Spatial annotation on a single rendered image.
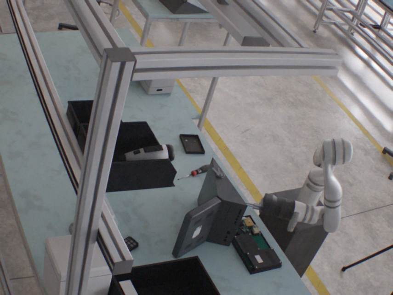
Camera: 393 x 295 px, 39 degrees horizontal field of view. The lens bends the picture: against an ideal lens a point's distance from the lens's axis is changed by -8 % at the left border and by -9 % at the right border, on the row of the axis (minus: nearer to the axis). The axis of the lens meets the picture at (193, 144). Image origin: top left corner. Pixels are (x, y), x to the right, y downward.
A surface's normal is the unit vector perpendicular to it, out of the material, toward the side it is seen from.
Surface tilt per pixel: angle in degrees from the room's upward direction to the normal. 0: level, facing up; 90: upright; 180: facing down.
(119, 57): 0
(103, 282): 90
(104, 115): 90
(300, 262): 90
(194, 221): 90
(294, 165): 0
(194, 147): 0
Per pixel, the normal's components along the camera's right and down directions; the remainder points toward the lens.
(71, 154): 0.25, -0.77
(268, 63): 0.42, 0.63
